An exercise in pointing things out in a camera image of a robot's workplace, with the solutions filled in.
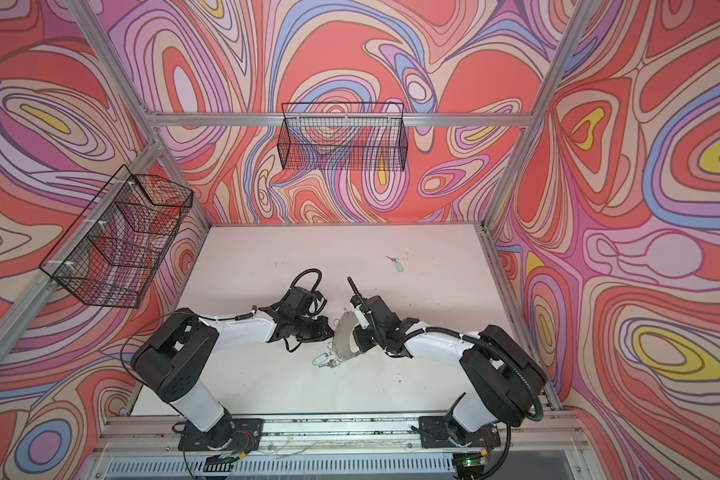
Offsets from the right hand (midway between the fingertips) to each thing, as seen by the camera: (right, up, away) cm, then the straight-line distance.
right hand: (361, 338), depth 88 cm
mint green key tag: (+14, +20, +19) cm, 31 cm away
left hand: (-7, +1, +1) cm, 7 cm away
